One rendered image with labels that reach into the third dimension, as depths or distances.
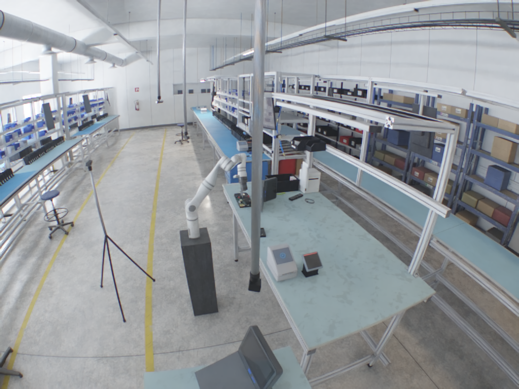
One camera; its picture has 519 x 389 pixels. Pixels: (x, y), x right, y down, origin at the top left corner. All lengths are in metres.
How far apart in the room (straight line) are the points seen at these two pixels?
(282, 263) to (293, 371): 0.66
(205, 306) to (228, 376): 1.64
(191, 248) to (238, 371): 1.33
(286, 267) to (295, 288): 0.13
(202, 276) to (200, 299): 0.29
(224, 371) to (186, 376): 0.15
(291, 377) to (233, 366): 0.22
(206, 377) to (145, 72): 12.86
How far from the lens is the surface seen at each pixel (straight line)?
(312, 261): 1.54
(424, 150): 3.15
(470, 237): 2.79
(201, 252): 2.16
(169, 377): 1.10
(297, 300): 1.44
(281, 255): 1.52
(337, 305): 1.45
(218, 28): 7.29
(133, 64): 13.37
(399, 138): 5.83
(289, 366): 1.10
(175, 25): 7.22
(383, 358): 2.34
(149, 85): 13.22
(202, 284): 2.38
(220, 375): 1.03
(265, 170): 3.94
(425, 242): 1.68
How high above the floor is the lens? 2.04
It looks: 24 degrees down
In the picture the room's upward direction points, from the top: 1 degrees clockwise
